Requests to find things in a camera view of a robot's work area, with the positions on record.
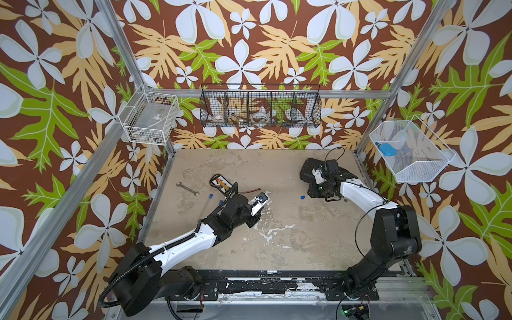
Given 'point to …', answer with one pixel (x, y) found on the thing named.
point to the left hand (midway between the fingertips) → (261, 202)
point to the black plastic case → (307, 164)
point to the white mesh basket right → (420, 156)
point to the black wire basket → (262, 105)
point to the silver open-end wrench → (196, 193)
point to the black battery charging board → (222, 184)
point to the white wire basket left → (150, 118)
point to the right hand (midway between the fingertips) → (310, 190)
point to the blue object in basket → (388, 150)
